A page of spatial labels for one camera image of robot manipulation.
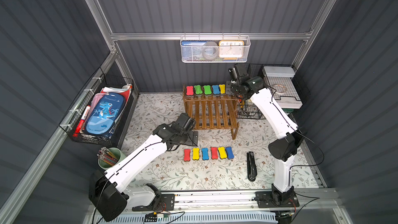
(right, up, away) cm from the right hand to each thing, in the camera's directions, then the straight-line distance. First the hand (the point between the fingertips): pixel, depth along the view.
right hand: (234, 85), depth 82 cm
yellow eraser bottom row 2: (-5, -39, +7) cm, 40 cm away
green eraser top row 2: (-14, -2, +1) cm, 15 cm away
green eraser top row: (-19, -2, +1) cm, 20 cm away
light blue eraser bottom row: (-15, -39, +7) cm, 43 cm away
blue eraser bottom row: (-1, -38, +6) cm, 39 cm away
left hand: (-24, -27, -5) cm, 36 cm away
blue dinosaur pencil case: (-58, -14, -18) cm, 62 cm away
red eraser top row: (-24, -3, +1) cm, 24 cm away
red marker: (-68, -18, -18) cm, 72 cm away
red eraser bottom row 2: (-10, -38, +7) cm, 40 cm away
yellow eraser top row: (-6, -1, 0) cm, 6 cm away
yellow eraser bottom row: (-21, -38, +6) cm, 44 cm away
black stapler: (+9, -44, -3) cm, 45 cm away
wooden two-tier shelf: (-7, -14, +10) cm, 19 cm away
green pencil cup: (-61, -35, -11) cm, 71 cm away
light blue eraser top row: (-10, -2, +1) cm, 10 cm away
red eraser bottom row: (-26, -39, +6) cm, 47 cm away
